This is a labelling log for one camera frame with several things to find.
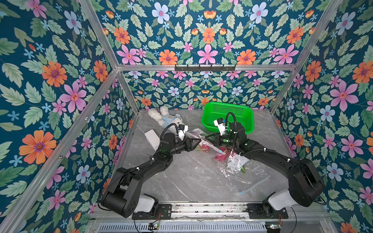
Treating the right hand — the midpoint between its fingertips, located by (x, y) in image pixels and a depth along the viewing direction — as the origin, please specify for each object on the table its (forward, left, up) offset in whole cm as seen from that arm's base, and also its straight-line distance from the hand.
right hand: (209, 134), depth 80 cm
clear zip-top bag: (-9, -6, -6) cm, 12 cm away
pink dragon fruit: (-6, -10, -13) cm, 18 cm away
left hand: (-3, +5, -2) cm, 6 cm away
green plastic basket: (+36, -4, -16) cm, 40 cm away
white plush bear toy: (+23, +33, -11) cm, 42 cm away
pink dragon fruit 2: (-2, +2, -12) cm, 12 cm away
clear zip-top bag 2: (-14, -19, -19) cm, 30 cm away
